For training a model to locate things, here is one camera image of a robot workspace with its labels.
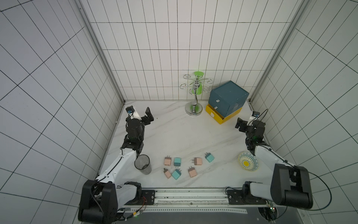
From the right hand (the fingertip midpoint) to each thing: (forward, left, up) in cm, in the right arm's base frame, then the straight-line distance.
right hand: (241, 117), depth 88 cm
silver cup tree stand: (+19, +30, -15) cm, 38 cm away
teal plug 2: (-22, +20, -14) cm, 33 cm away
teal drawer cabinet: (+11, +9, +7) cm, 15 cm away
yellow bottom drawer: (+9, +13, -11) cm, 20 cm away
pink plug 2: (-25, +27, -15) cm, 39 cm away
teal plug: (-26, +40, -15) cm, 50 cm away
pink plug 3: (-34, +45, -12) cm, 58 cm away
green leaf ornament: (+28, +26, -3) cm, 39 cm away
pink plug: (-26, +46, -14) cm, 55 cm away
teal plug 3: (-34, +40, -13) cm, 54 cm away
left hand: (-6, +62, +9) cm, 63 cm away
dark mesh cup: (-30, +59, -7) cm, 67 cm away
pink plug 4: (-31, +31, -15) cm, 46 cm away
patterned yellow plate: (-23, -5, -16) cm, 28 cm away
